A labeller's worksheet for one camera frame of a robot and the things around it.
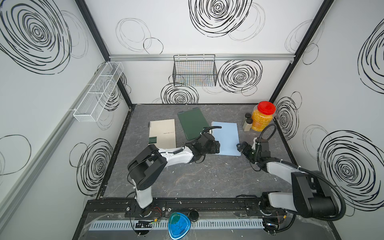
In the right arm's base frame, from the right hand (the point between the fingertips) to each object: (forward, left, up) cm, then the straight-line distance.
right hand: (241, 149), depth 92 cm
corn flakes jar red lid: (+19, -14, +10) cm, 26 cm away
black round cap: (-36, +28, +7) cm, 47 cm away
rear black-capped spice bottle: (+22, -7, +6) cm, 24 cm away
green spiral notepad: (+22, +31, -2) cm, 38 cm away
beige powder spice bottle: (+16, -6, +4) cm, 18 cm away
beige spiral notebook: (+12, +52, -2) cm, 54 cm away
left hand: (0, +16, +4) cm, 17 cm away
